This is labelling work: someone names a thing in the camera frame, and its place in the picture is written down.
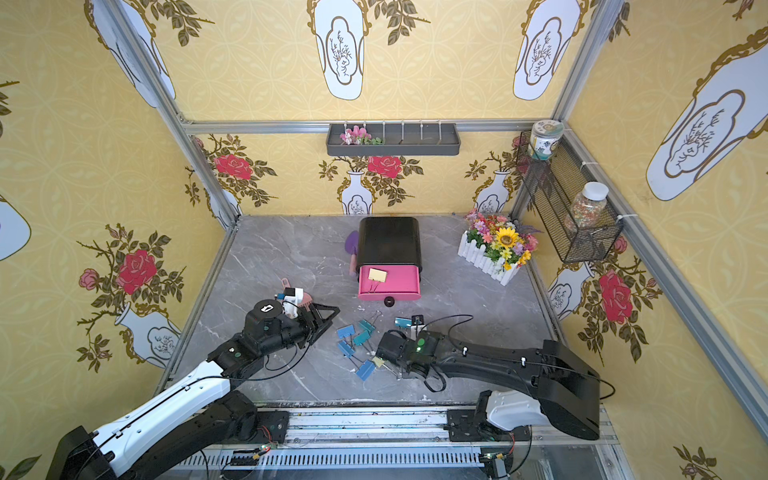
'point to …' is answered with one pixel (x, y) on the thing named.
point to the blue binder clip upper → (346, 331)
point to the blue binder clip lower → (366, 369)
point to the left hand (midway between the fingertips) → (330, 312)
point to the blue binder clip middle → (346, 348)
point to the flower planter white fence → (497, 246)
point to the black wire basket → (546, 191)
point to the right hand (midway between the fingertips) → (417, 362)
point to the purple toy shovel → (351, 245)
